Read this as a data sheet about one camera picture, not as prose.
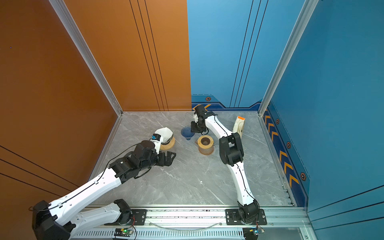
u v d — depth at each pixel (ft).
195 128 3.02
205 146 2.94
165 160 2.19
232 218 2.38
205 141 3.07
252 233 2.31
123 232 2.33
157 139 2.19
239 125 3.34
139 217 2.42
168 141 2.79
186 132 3.28
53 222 1.25
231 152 2.07
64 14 2.34
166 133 2.81
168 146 2.85
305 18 2.38
